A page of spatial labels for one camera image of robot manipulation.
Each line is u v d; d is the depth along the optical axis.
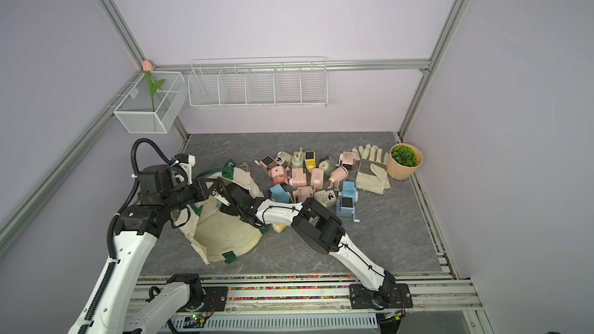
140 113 0.77
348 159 1.05
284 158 1.05
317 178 0.96
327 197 0.93
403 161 0.97
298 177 0.98
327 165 1.00
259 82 0.99
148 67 0.89
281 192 0.93
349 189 0.94
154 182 0.52
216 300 0.73
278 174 0.98
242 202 0.73
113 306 0.39
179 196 0.59
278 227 0.85
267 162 1.00
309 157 1.02
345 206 0.87
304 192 0.94
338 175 0.96
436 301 0.74
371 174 1.05
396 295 0.67
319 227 0.58
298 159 1.02
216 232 0.89
